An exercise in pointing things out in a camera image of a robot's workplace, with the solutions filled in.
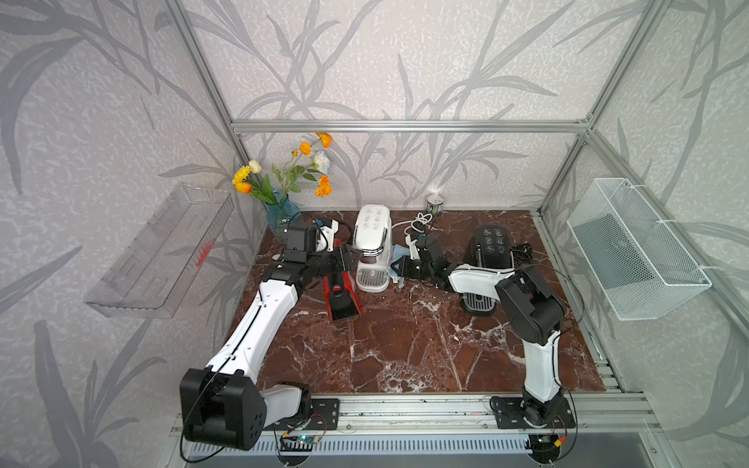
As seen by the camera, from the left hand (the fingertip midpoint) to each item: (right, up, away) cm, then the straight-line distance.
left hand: (356, 255), depth 79 cm
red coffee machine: (-4, -10, -3) cm, 12 cm away
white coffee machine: (+4, +6, +6) cm, 9 cm away
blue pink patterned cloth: (+12, 0, +18) cm, 21 cm away
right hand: (+9, -4, +16) cm, 19 cm away
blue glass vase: (-32, +12, +26) cm, 43 cm away
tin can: (+27, +17, +37) cm, 49 cm away
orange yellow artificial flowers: (-22, +33, +28) cm, 49 cm away
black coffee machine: (+37, +2, +1) cm, 37 cm away
